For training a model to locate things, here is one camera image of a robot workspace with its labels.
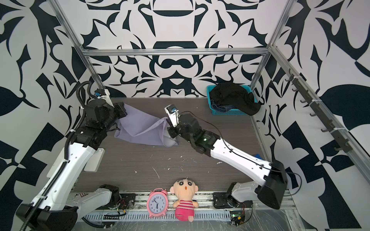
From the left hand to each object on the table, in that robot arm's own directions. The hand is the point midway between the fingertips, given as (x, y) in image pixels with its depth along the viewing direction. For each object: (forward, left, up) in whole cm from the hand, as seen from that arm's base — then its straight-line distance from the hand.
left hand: (120, 100), depth 70 cm
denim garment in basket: (+13, -56, -23) cm, 62 cm away
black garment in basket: (+29, -68, -27) cm, 79 cm away
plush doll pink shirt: (-34, -30, -27) cm, 53 cm away
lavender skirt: (-7, -7, -12) cm, 16 cm away
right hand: (-8, -22, -5) cm, 24 cm away
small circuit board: (-46, -55, -36) cm, 80 cm away
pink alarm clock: (-39, -16, -33) cm, 53 cm away
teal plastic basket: (+10, -64, -23) cm, 69 cm away
